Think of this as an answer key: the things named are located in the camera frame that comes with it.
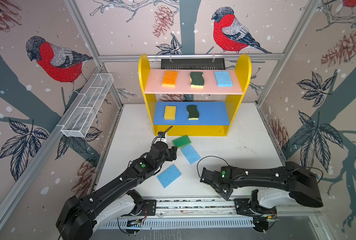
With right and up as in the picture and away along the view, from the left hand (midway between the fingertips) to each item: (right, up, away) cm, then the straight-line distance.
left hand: (171, 147), depth 79 cm
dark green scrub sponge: (+13, +19, +17) cm, 29 cm away
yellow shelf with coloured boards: (+15, +28, +46) cm, 56 cm away
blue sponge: (+11, -7, +14) cm, 19 cm away
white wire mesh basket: (-44, +16, -5) cm, 48 cm away
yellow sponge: (-2, +19, +16) cm, 25 cm away
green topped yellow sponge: (+6, 0, +19) cm, 19 cm away
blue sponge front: (-2, -17, +5) cm, 18 cm away
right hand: (+21, -24, 0) cm, 32 cm away
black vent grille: (+14, +51, +16) cm, 55 cm away
